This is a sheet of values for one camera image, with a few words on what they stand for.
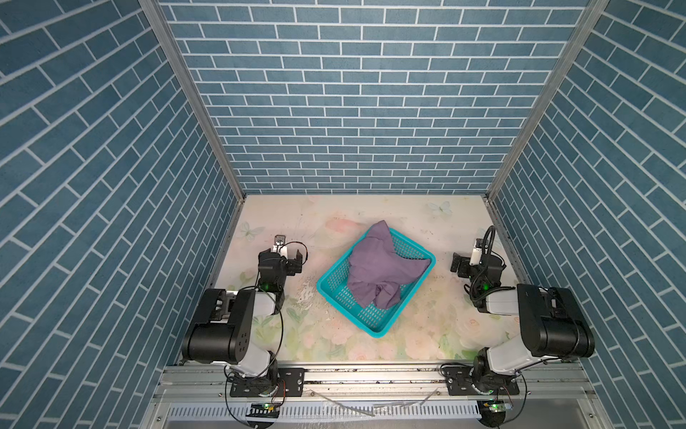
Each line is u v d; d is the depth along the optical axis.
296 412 0.77
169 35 0.74
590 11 0.71
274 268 0.69
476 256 0.84
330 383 0.75
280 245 0.79
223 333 0.45
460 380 0.74
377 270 0.85
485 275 0.73
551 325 0.45
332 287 0.89
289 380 0.74
